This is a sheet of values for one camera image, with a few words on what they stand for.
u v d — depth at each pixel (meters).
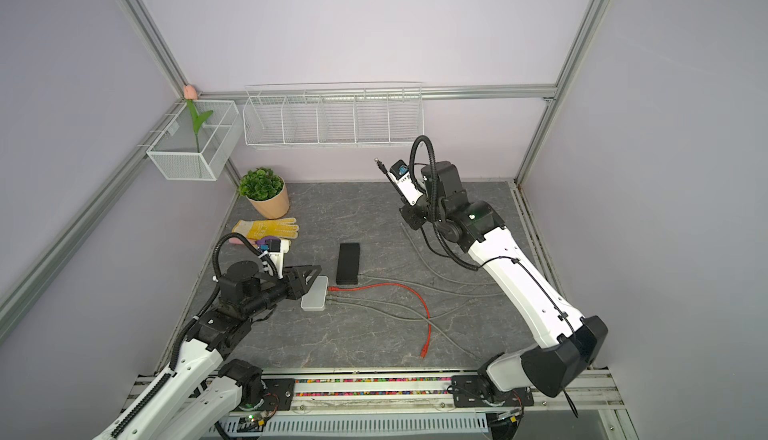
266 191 1.02
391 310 0.87
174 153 0.77
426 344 0.83
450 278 0.94
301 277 0.68
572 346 0.39
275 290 0.64
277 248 0.68
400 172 0.60
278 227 1.08
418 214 0.63
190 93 0.89
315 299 0.87
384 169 0.69
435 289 0.92
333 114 0.98
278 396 0.73
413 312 0.86
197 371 0.49
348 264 0.98
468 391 0.73
